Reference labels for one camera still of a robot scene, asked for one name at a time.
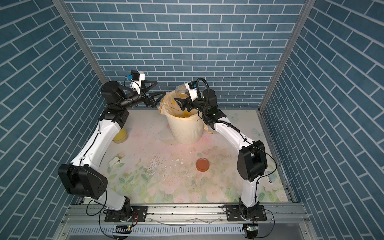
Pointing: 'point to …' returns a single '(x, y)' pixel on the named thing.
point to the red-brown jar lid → (202, 164)
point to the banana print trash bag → (170, 107)
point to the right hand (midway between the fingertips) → (183, 95)
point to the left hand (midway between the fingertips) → (164, 89)
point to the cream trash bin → (185, 132)
